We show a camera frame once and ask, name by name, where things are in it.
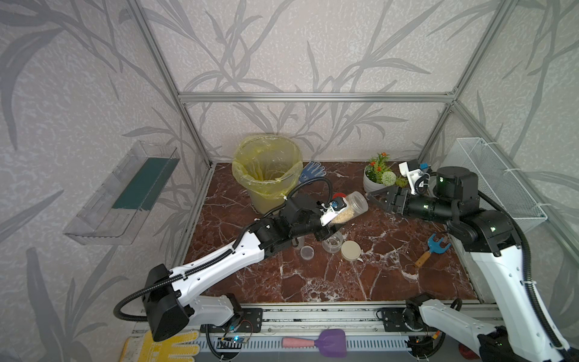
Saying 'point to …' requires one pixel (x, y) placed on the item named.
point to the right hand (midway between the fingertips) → (373, 197)
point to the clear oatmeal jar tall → (357, 204)
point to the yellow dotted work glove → (153, 350)
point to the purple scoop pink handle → (332, 342)
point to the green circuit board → (237, 338)
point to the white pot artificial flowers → (377, 175)
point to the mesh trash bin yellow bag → (269, 167)
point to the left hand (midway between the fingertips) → (338, 215)
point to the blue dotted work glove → (311, 170)
